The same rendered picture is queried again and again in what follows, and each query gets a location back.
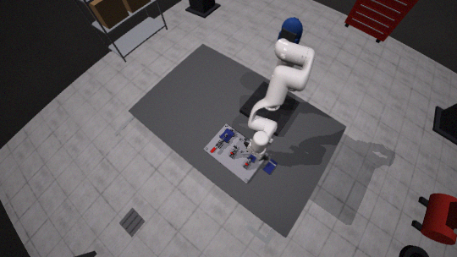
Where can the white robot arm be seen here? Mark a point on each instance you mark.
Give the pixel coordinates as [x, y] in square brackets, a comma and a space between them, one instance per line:
[293, 73]

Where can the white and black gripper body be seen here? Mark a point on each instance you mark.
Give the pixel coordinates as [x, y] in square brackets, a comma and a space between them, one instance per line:
[258, 156]

